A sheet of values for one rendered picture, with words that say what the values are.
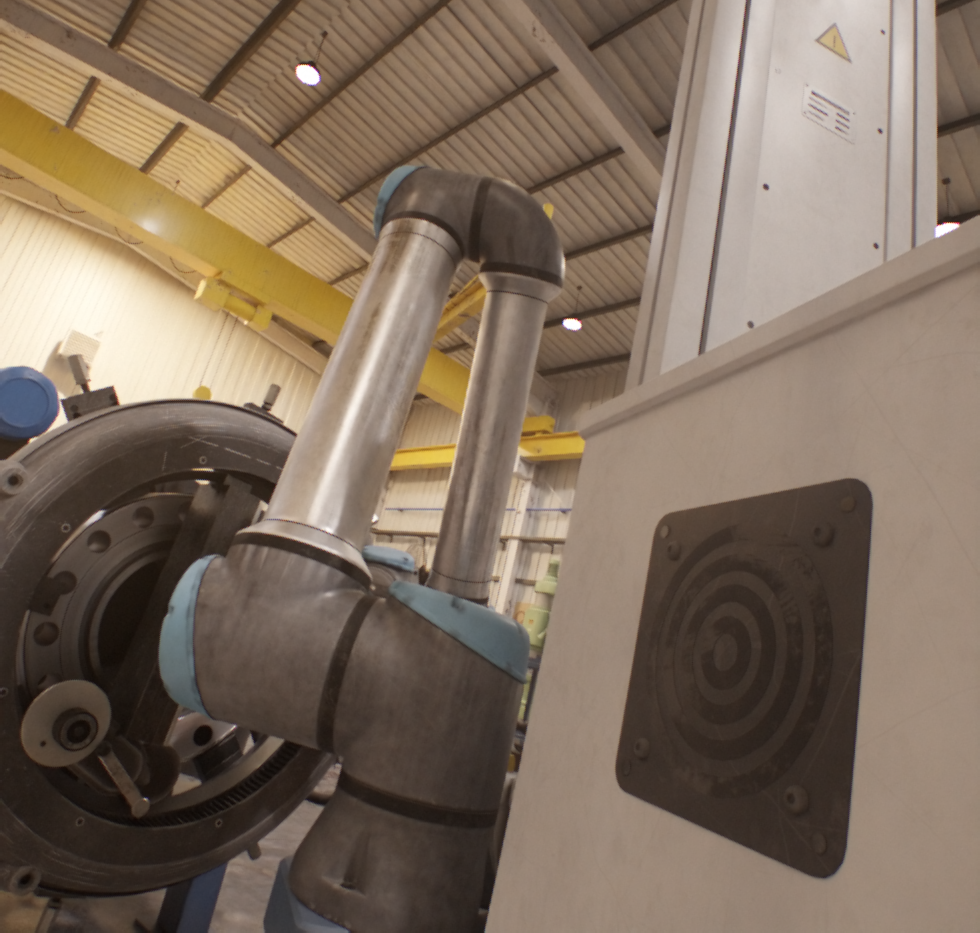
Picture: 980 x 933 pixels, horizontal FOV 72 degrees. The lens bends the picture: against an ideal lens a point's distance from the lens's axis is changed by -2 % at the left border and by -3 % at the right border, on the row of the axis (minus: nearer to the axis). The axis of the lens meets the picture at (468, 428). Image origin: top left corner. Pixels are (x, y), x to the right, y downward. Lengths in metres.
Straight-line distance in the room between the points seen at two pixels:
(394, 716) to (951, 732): 0.48
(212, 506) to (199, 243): 11.98
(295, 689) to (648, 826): 0.40
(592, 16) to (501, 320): 9.21
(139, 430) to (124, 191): 11.89
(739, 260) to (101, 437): 0.85
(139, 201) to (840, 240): 12.45
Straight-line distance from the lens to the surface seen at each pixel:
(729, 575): 0.31
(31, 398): 1.81
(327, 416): 0.77
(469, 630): 0.64
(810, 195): 0.86
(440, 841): 0.66
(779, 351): 0.33
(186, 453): 1.13
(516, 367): 0.93
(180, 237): 12.98
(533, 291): 0.94
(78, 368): 1.22
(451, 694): 0.64
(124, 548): 1.24
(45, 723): 1.11
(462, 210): 0.95
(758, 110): 0.87
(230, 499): 1.15
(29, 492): 1.07
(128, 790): 1.18
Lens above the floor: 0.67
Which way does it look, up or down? 18 degrees up
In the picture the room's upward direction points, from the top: 14 degrees clockwise
